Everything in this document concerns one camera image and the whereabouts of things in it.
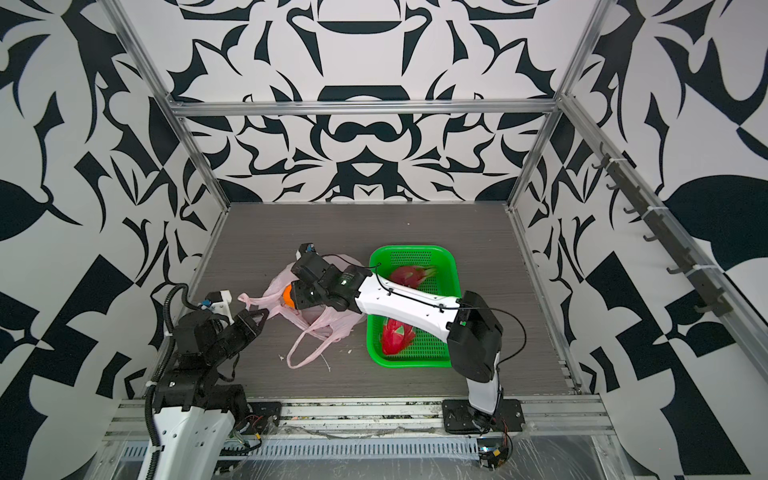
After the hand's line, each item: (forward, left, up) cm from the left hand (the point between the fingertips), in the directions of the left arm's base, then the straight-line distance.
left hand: (267, 307), depth 76 cm
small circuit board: (-30, -54, -16) cm, 64 cm away
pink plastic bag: (-3, -14, -4) cm, 14 cm away
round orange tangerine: (+1, -5, +2) cm, 6 cm away
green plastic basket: (-7, -41, -16) cm, 45 cm away
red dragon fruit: (+12, -38, -8) cm, 41 cm away
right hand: (+3, -7, +3) cm, 8 cm away
